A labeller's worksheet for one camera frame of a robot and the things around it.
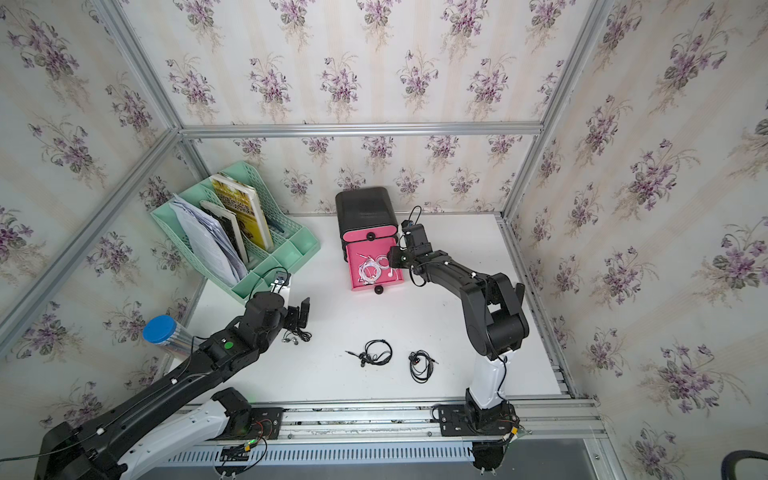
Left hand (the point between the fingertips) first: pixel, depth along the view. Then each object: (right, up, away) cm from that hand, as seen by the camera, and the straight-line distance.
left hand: (297, 298), depth 79 cm
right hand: (+27, +11, +17) cm, 34 cm away
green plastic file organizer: (-8, +14, +22) cm, 27 cm away
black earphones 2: (+22, -16, +5) cm, 28 cm away
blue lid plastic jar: (-28, -6, -10) cm, 30 cm away
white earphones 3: (+26, +5, +17) cm, 31 cm away
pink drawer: (+21, +13, +21) cm, 32 cm away
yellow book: (-21, +29, +13) cm, 38 cm away
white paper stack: (-27, +15, +5) cm, 31 cm away
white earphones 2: (+21, +8, +19) cm, 29 cm away
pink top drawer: (+19, +18, +14) cm, 30 cm away
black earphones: (0, -13, +9) cm, 16 cm away
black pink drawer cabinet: (+17, +24, +16) cm, 34 cm away
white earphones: (+19, +6, +18) cm, 27 cm away
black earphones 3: (+34, -20, +3) cm, 39 cm away
